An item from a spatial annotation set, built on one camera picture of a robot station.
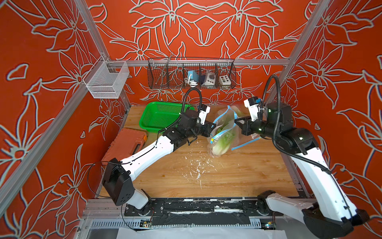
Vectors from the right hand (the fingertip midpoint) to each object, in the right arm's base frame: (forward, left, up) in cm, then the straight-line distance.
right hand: (232, 120), depth 63 cm
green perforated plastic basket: (+32, +45, -34) cm, 64 cm away
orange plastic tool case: (+6, +60, -31) cm, 67 cm away
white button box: (+38, -4, -7) cm, 39 cm away
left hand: (+4, +6, -8) cm, 10 cm away
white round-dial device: (+37, +6, -4) cm, 38 cm away
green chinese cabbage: (0, +1, -22) cm, 22 cm away
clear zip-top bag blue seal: (+4, +2, -3) cm, 5 cm away
